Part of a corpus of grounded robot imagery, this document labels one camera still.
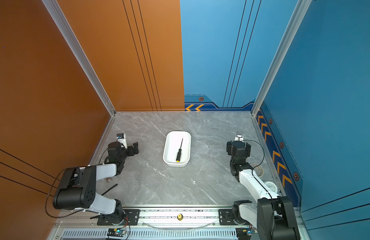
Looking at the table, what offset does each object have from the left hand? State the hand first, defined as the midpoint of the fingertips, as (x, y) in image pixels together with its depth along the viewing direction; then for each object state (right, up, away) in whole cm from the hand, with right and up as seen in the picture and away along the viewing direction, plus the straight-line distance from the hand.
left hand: (130, 142), depth 94 cm
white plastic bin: (+28, +1, +8) cm, 29 cm away
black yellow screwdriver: (+31, -10, -3) cm, 32 cm away
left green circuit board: (+3, -40, -23) cm, 47 cm away
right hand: (+66, +1, -8) cm, 66 cm away
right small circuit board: (+64, -41, -23) cm, 80 cm away
